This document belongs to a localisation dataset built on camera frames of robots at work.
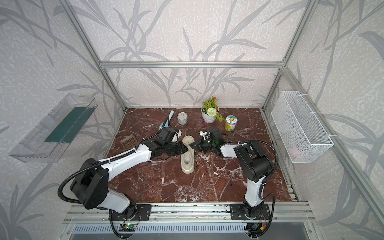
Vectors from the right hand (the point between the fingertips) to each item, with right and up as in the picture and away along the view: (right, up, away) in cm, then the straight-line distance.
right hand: (189, 141), depth 89 cm
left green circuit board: (-29, -39, -17) cm, 52 cm away
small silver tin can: (-7, +14, +19) cm, 25 cm away
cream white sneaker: (-1, -10, 0) cm, 10 cm away
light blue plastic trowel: (-17, +17, +26) cm, 35 cm away
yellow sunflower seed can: (+28, +12, +13) cm, 33 cm away
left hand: (+1, -2, -5) cm, 5 cm away
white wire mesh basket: (+49, +7, -27) cm, 57 cm away
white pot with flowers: (+13, +19, +10) cm, 25 cm away
